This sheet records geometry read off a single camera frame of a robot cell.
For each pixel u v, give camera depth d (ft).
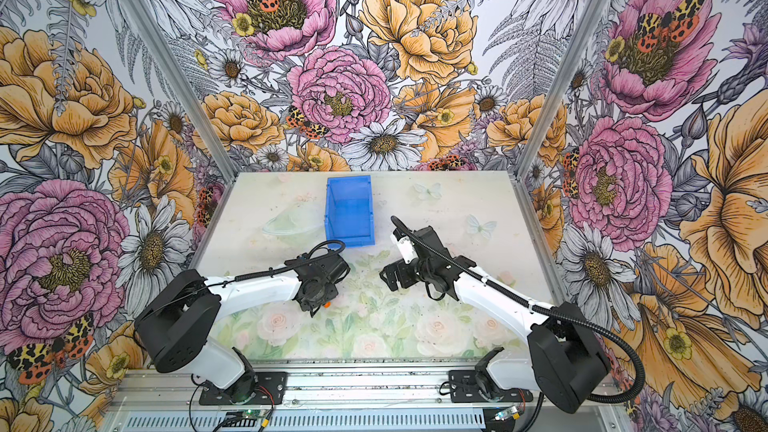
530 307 1.50
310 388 2.50
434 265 2.13
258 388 2.39
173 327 1.45
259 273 1.82
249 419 2.39
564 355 1.35
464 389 2.40
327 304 2.80
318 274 2.33
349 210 3.67
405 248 2.50
